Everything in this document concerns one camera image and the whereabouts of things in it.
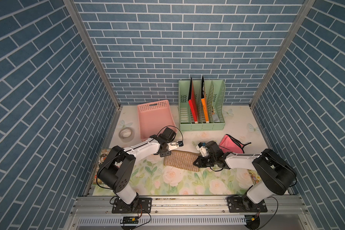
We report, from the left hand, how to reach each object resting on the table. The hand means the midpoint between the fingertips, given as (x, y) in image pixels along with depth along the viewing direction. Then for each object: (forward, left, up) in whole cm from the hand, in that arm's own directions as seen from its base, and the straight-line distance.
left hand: (168, 147), depth 92 cm
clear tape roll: (+11, +30, -3) cm, 33 cm away
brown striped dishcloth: (-7, -10, -2) cm, 12 cm away
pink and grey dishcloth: (+3, -41, -1) cm, 41 cm away
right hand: (-10, -17, -3) cm, 20 cm away
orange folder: (+17, -21, +26) cm, 38 cm away
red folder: (+18, -15, +23) cm, 33 cm away
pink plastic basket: (+30, +13, -5) cm, 33 cm away
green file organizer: (+41, -36, +10) cm, 55 cm away
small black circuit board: (-38, +17, -6) cm, 42 cm away
